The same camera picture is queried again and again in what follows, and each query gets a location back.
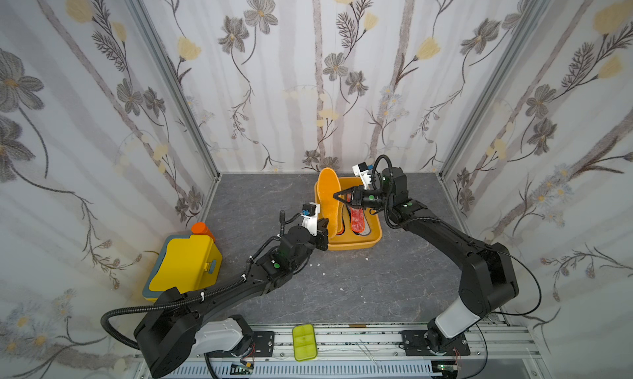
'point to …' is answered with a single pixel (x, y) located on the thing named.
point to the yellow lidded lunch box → (186, 262)
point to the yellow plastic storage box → (346, 238)
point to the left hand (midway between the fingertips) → (330, 219)
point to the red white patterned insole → (358, 217)
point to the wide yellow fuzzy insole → (328, 185)
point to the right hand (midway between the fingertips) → (339, 195)
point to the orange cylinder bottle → (202, 228)
